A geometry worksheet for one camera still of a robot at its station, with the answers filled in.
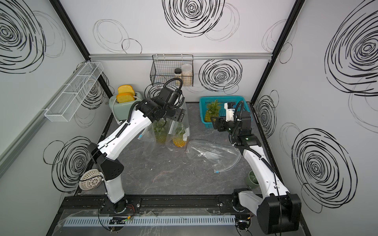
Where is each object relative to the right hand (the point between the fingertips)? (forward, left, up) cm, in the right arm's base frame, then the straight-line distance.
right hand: (216, 117), depth 76 cm
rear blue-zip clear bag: (-8, +36, -6) cm, 38 cm away
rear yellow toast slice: (+28, +59, -4) cm, 66 cm away
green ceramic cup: (-25, -18, -20) cm, 37 cm away
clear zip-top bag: (-11, -4, -23) cm, 26 cm away
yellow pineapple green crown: (+14, 0, -11) cm, 18 cm away
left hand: (+3, +21, +2) cm, 21 cm away
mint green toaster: (+16, +62, -14) cm, 65 cm away
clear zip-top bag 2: (-6, +22, 0) cm, 23 cm away
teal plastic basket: (+32, +4, -19) cm, 38 cm away
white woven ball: (-26, +69, -24) cm, 77 cm away
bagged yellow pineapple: (-4, +21, -17) cm, 27 cm away
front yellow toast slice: (+21, +59, -6) cm, 63 cm away
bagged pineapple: (-3, +32, -12) cm, 34 cm away
